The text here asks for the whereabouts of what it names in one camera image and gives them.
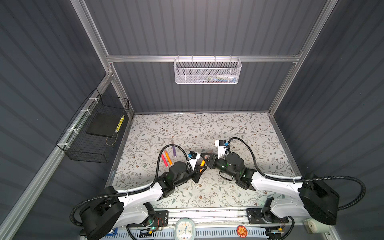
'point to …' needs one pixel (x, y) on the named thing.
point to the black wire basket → (91, 136)
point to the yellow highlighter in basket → (120, 123)
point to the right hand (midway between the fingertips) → (203, 155)
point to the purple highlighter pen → (174, 151)
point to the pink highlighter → (164, 160)
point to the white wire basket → (207, 71)
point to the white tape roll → (316, 227)
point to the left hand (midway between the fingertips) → (207, 169)
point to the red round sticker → (242, 231)
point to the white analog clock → (184, 229)
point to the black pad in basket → (105, 124)
